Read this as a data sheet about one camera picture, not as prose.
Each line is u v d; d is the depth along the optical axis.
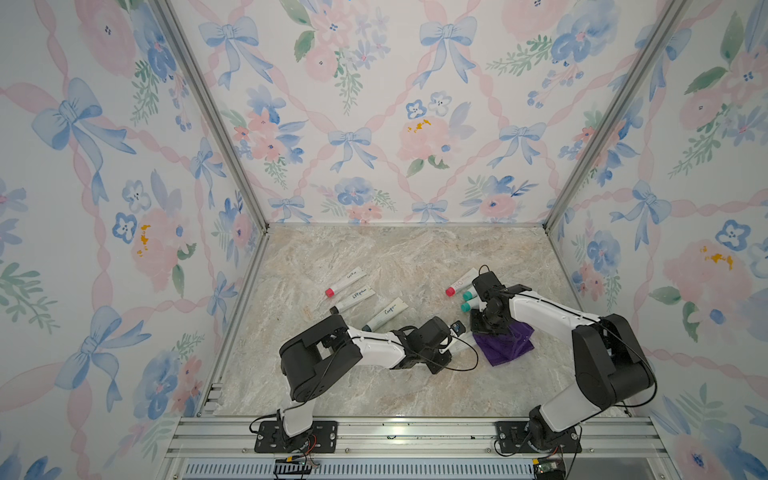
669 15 0.69
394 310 0.96
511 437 0.73
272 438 0.73
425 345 0.69
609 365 0.46
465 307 0.95
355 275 1.04
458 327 0.77
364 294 1.00
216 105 0.87
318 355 0.51
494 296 0.68
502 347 0.86
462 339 0.75
